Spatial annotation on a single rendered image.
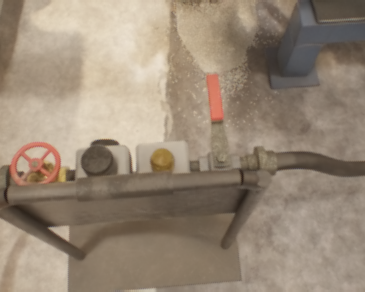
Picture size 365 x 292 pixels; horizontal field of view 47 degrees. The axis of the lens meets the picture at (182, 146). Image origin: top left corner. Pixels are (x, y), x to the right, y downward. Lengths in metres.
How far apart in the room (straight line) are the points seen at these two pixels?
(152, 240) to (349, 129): 0.62
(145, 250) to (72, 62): 0.60
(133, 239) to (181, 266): 0.14
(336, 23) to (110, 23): 0.67
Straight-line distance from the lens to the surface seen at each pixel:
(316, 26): 1.11
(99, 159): 0.62
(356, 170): 0.83
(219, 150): 0.65
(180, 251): 1.08
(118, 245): 1.10
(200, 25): 1.36
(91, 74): 1.29
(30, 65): 1.36
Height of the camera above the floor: 1.08
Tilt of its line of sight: 68 degrees down
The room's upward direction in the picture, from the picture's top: straight up
